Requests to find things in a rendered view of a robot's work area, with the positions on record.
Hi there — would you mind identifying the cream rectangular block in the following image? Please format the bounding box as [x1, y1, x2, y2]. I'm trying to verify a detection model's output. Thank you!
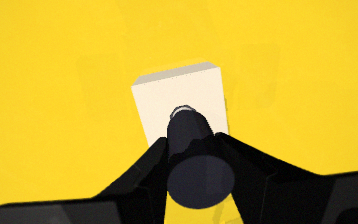
[131, 61, 229, 147]

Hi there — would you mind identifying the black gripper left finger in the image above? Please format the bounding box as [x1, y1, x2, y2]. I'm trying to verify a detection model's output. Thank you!
[0, 137, 167, 224]

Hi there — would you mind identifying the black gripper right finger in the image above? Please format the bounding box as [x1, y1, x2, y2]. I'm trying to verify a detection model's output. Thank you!
[215, 132, 358, 224]

